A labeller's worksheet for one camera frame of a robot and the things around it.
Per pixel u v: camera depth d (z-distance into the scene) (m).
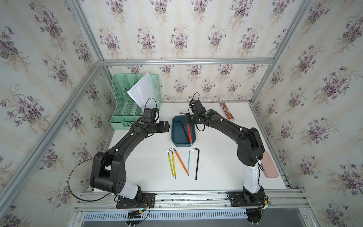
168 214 0.70
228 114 1.11
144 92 0.95
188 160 0.88
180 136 0.98
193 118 0.79
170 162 0.87
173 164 0.86
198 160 0.88
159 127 0.78
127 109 1.08
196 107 0.72
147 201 0.73
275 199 0.75
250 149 0.51
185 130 1.01
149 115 0.67
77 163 0.73
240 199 0.73
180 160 0.88
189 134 0.85
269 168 0.84
